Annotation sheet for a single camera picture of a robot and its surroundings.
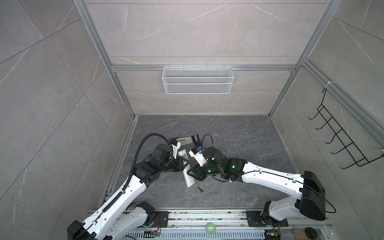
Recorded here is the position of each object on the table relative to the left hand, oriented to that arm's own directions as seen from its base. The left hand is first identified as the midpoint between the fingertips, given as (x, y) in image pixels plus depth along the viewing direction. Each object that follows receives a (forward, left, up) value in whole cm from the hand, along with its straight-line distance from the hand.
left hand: (188, 159), depth 73 cm
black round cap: (-31, -57, -17) cm, 67 cm away
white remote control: (-9, 0, -4) cm, 9 cm away
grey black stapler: (+24, +3, -18) cm, 30 cm away
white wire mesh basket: (+54, -7, +9) cm, 56 cm away
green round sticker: (-27, -10, -20) cm, 35 cm away
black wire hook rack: (-3, -70, +13) cm, 71 cm away
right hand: (-5, 0, -3) cm, 6 cm away
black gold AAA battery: (-8, -6, -20) cm, 22 cm away
